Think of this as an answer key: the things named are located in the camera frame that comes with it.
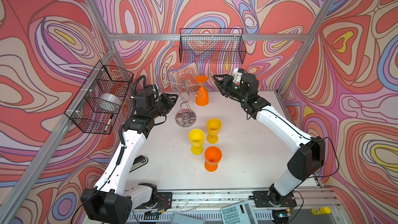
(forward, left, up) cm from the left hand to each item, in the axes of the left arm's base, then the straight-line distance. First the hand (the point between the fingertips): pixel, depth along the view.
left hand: (180, 95), depth 71 cm
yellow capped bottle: (-42, -61, -27) cm, 79 cm away
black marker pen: (-9, +34, -9) cm, 36 cm away
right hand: (+7, -16, +2) cm, 17 cm away
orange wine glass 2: (+11, -10, -13) cm, 20 cm away
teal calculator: (-43, -27, -33) cm, 60 cm away
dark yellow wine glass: (-1, -17, -27) cm, 32 cm away
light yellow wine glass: (-8, -8, -26) cm, 28 cm away
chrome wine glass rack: (+10, 0, -32) cm, 33 cm away
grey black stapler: (-19, +24, -32) cm, 44 cm away
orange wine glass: (-20, -16, -23) cm, 34 cm away
